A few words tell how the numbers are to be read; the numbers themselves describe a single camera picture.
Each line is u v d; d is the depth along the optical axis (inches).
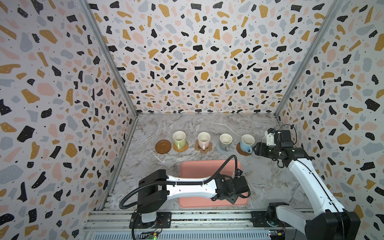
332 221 15.2
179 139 37.1
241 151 39.3
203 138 38.2
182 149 39.5
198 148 39.5
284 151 22.1
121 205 15.0
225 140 38.4
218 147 39.8
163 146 39.5
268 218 27.1
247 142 37.3
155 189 18.6
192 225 28.8
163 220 28.9
